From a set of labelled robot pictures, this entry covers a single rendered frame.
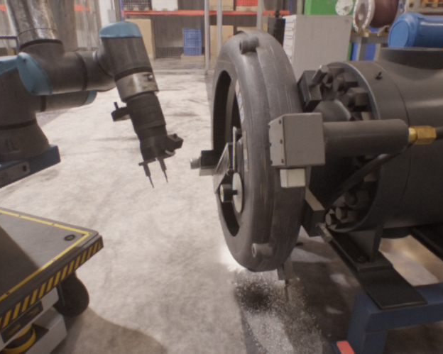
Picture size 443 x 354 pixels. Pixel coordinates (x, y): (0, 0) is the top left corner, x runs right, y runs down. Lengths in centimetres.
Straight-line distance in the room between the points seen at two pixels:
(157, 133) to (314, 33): 424
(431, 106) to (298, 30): 384
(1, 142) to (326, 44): 434
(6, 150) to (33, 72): 36
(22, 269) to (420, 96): 126
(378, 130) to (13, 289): 102
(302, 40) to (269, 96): 409
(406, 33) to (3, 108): 137
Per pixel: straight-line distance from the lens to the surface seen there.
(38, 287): 114
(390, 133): 80
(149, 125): 78
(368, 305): 114
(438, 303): 124
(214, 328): 134
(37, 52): 87
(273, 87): 82
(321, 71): 77
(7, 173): 113
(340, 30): 503
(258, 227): 85
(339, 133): 74
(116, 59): 81
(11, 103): 113
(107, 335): 137
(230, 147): 98
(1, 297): 114
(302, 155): 69
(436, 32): 158
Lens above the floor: 98
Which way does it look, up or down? 23 degrees down
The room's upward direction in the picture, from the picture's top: straight up
